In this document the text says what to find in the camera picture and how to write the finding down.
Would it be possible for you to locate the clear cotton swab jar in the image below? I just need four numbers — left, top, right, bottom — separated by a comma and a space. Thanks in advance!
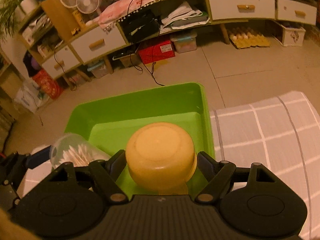
49, 133, 111, 169

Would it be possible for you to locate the yellow plastic bowl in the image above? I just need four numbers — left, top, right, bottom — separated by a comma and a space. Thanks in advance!
125, 122, 197, 195

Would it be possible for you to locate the green plastic storage bin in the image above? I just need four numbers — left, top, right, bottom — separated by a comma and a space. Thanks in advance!
64, 81, 216, 198

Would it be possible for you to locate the white plastic bag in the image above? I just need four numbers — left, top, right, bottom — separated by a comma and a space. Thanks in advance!
14, 80, 50, 113

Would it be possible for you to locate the grey checked table cloth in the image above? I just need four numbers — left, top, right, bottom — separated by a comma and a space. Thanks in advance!
16, 91, 319, 239

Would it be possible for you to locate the red cylindrical bin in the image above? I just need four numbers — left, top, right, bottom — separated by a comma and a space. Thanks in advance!
32, 69, 63, 100

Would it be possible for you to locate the red cardboard box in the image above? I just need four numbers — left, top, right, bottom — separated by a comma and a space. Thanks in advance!
138, 38, 175, 64

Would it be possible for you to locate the wooden tv cabinet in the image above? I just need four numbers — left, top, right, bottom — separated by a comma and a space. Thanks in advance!
26, 0, 318, 79

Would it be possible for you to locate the clear plastic storage box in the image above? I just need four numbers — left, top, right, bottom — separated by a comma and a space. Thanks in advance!
170, 31, 197, 54

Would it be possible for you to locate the egg carton tray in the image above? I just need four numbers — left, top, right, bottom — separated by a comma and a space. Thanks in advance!
227, 26, 271, 49

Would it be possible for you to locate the white decorated storage box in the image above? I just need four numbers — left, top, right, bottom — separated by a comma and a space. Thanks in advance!
270, 21, 306, 47

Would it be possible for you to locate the potted green plant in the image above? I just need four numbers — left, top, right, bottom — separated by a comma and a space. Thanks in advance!
1, 0, 27, 40

